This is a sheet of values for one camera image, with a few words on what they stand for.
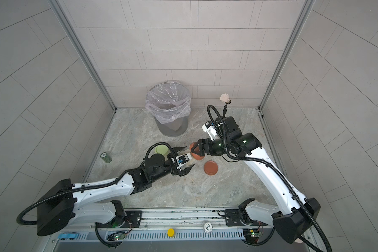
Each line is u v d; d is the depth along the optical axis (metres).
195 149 0.63
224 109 0.99
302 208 0.37
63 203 0.39
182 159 0.59
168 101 0.96
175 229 0.69
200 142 0.59
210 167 0.87
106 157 0.85
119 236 0.65
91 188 0.46
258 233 0.67
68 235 0.65
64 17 0.74
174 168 0.59
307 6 0.71
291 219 0.36
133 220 0.70
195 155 0.64
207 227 0.64
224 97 0.81
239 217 0.71
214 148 0.59
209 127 0.63
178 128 1.03
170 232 0.64
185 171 0.66
